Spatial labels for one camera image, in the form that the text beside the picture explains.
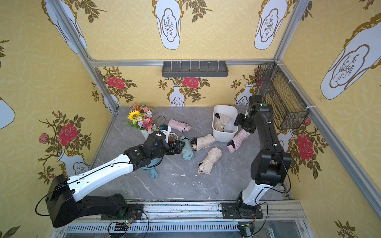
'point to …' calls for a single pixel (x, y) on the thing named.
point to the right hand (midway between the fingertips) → (245, 126)
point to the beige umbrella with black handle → (202, 142)
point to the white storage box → (230, 130)
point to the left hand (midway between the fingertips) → (175, 142)
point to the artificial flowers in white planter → (140, 116)
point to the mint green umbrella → (187, 152)
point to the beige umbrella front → (205, 166)
